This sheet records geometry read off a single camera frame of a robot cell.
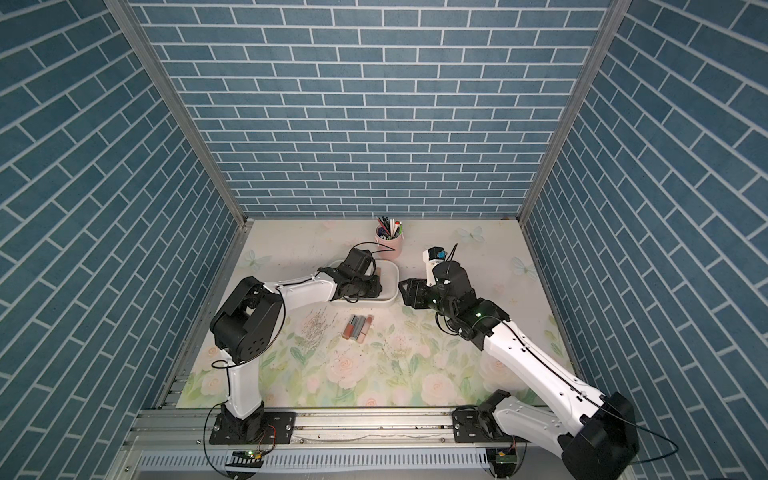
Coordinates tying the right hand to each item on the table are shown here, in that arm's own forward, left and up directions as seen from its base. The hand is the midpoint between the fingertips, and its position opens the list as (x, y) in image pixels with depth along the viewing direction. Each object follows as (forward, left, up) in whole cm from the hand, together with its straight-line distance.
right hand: (411, 285), depth 77 cm
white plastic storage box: (+15, +8, -17) cm, 24 cm away
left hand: (+9, +8, -18) cm, 21 cm away
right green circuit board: (-32, -25, -26) cm, 48 cm away
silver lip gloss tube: (-2, +15, -20) cm, 25 cm away
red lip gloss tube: (-5, +18, -20) cm, 28 cm away
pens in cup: (+30, +9, -11) cm, 33 cm away
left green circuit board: (-38, +38, -24) cm, 59 cm away
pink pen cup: (+10, +7, +2) cm, 12 cm away
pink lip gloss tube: (-3, +13, -21) cm, 25 cm away
